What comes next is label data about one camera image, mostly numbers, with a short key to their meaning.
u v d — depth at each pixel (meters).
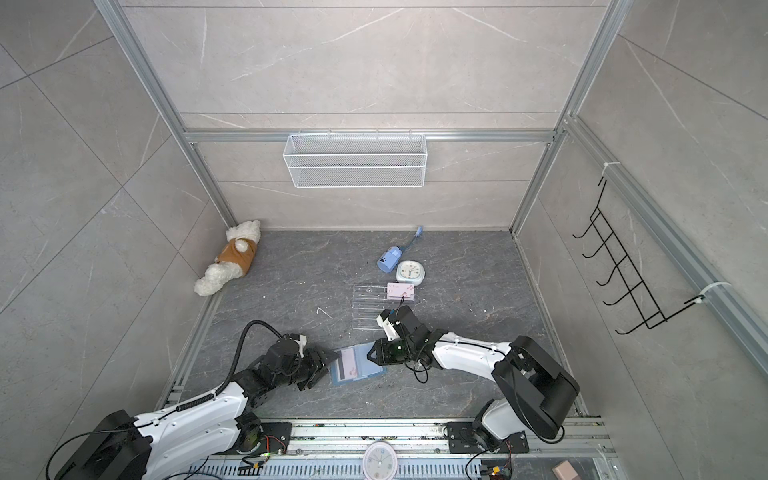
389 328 0.78
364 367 0.84
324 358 0.77
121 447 0.45
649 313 0.59
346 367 0.84
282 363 0.66
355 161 1.01
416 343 0.67
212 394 0.54
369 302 0.97
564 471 0.67
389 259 1.04
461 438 0.75
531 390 0.43
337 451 0.73
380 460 0.69
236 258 1.00
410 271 1.04
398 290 0.92
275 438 0.73
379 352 0.82
